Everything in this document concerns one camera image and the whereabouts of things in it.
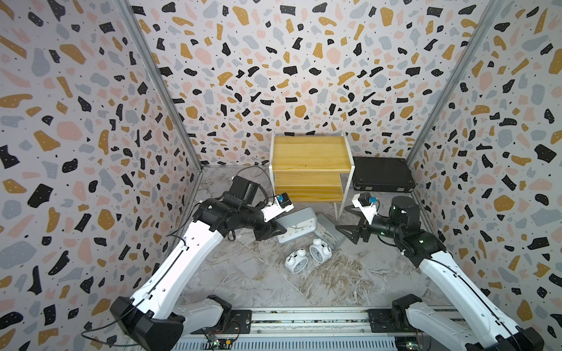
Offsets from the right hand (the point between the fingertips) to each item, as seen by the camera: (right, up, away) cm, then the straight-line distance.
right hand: (343, 218), depth 71 cm
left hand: (-20, -1, -2) cm, 20 cm away
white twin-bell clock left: (-15, -17, +9) cm, 24 cm away
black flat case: (+33, +17, +51) cm, 63 cm away
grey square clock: (-15, -2, -1) cm, 15 cm away
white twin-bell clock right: (-6, -14, +11) cm, 19 cm away
